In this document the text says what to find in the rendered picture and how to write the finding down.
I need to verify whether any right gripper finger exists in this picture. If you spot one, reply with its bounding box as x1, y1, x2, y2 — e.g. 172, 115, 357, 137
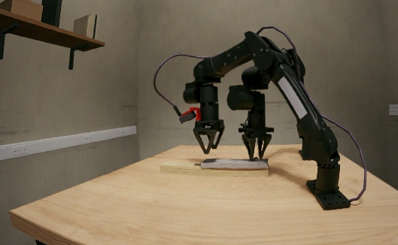
257, 137, 272, 159
242, 137, 256, 160

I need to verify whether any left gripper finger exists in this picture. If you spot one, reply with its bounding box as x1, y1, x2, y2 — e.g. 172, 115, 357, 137
193, 130, 217, 154
207, 127, 225, 150

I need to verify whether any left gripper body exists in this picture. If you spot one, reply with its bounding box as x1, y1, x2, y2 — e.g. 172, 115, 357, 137
181, 103, 225, 131

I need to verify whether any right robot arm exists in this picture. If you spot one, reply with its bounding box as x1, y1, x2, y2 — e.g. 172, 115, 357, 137
227, 48, 312, 161

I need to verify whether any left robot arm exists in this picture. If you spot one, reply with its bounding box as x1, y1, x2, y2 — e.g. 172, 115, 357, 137
183, 31, 351, 210

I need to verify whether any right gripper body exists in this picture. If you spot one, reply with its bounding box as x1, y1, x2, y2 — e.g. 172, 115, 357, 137
238, 110, 274, 138

